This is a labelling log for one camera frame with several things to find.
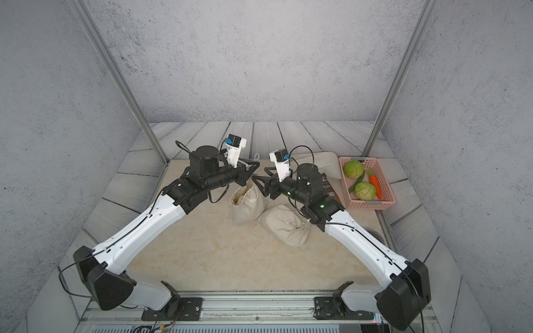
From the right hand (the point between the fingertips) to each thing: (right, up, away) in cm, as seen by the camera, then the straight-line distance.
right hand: (260, 173), depth 68 cm
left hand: (0, +3, -1) cm, 3 cm away
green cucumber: (+48, -4, +42) cm, 64 cm away
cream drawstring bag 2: (-5, -11, +8) cm, 15 cm away
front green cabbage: (+47, -8, +31) cm, 57 cm away
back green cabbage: (+45, +2, +40) cm, 60 cm away
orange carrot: (+57, -3, +41) cm, 70 cm away
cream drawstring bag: (+9, -21, +20) cm, 31 cm away
